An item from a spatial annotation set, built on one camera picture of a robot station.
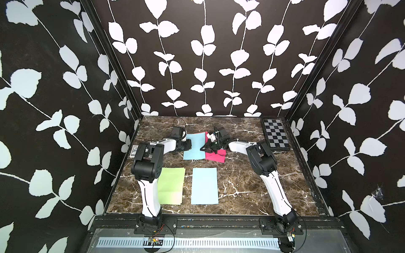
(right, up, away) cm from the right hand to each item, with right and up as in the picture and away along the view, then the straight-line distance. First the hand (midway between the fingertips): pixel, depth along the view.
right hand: (199, 147), depth 100 cm
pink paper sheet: (+14, -5, -4) cm, 15 cm away
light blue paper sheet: (+4, -21, -13) cm, 25 cm away
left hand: (-5, +2, +3) cm, 7 cm away
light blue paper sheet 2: (-1, +4, +4) cm, 6 cm away
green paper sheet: (-15, -20, -13) cm, 29 cm away
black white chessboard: (+54, +8, +7) cm, 55 cm away
